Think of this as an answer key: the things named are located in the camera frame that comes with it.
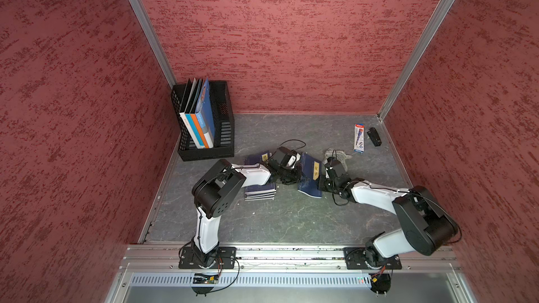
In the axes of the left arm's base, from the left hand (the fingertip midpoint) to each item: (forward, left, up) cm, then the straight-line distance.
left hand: (307, 182), depth 89 cm
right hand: (+1, -5, -5) cm, 7 cm away
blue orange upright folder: (+22, +44, +24) cm, 55 cm away
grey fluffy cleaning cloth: (+16, -17, -2) cm, 23 cm away
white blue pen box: (+28, -31, -4) cm, 42 cm away
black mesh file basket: (+39, +44, -2) cm, 59 cm away
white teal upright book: (+16, +48, +20) cm, 54 cm away
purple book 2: (-5, +16, -5) cm, 18 cm away
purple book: (-4, +17, -2) cm, 17 cm away
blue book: (+1, -1, -1) cm, 2 cm away
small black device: (+28, -39, -2) cm, 48 cm away
